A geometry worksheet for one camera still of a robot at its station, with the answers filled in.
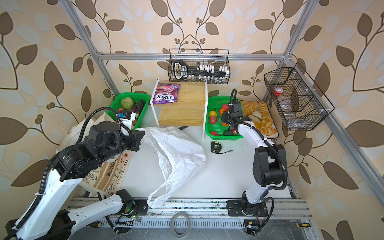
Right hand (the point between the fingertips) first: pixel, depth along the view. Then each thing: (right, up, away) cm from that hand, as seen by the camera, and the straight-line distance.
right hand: (227, 117), depth 92 cm
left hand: (-40, -6, -32) cm, 52 cm away
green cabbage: (-72, +11, +19) cm, 75 cm away
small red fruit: (-7, -1, +13) cm, 15 cm away
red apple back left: (+4, +8, +22) cm, 24 cm away
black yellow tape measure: (-7, -19, +1) cm, 20 cm away
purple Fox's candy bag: (-35, +13, -15) cm, 40 cm away
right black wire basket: (+33, +6, -19) cm, 39 cm away
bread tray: (+27, +3, +16) cm, 32 cm away
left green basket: (-81, +9, +19) cm, 84 cm away
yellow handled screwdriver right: (+32, -51, -23) cm, 64 cm away
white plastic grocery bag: (-27, -20, -17) cm, 38 cm away
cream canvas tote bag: (-63, -29, -18) cm, 71 cm away
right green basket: (-5, -10, +12) cm, 17 cm away
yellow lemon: (-7, +3, +16) cm, 18 cm away
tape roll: (-27, -49, -17) cm, 59 cm away
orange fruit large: (+1, -5, +12) cm, 13 cm away
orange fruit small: (0, +5, +19) cm, 20 cm away
